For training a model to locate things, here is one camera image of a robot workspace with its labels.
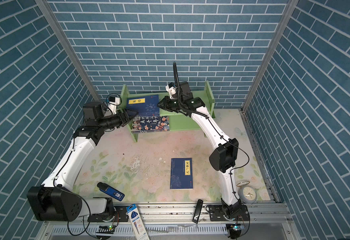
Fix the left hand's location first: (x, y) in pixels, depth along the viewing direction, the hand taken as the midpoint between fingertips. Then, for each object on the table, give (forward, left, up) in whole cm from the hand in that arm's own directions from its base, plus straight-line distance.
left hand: (136, 114), depth 73 cm
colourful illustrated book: (+9, +3, -19) cm, 21 cm away
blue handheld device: (-27, +15, -31) cm, 44 cm away
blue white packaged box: (-44, -2, -31) cm, 54 cm away
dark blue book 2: (-18, -22, -32) cm, 43 cm away
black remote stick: (-38, -30, -29) cm, 57 cm away
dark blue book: (+8, -3, -2) cm, 9 cm away
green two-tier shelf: (+11, -22, -20) cm, 31 cm away
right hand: (+8, -9, 0) cm, 12 cm away
